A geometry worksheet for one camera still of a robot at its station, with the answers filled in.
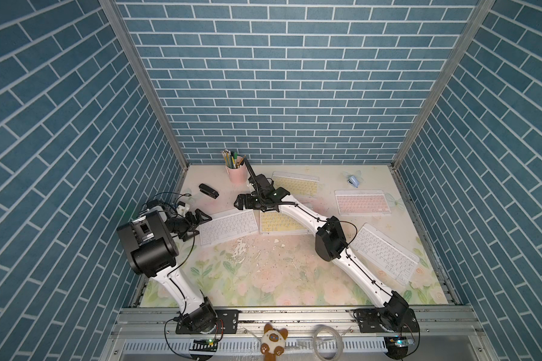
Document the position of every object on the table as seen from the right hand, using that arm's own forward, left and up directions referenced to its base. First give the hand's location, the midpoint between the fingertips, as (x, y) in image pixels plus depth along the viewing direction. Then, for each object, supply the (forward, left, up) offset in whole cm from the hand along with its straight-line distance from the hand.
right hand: (241, 205), depth 99 cm
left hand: (-10, +13, 0) cm, 16 cm away
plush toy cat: (-49, -19, -2) cm, 52 cm away
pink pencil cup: (+14, +4, +4) cm, 15 cm away
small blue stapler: (+21, -52, -2) cm, 56 cm away
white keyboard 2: (-16, -61, -4) cm, 63 cm away
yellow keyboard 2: (-6, -17, -2) cm, 18 cm away
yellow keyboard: (+18, -24, -3) cm, 30 cm away
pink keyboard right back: (+9, -56, -4) cm, 57 cm away
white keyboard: (-9, +4, -4) cm, 11 cm away
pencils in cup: (+19, +7, +10) cm, 23 cm away
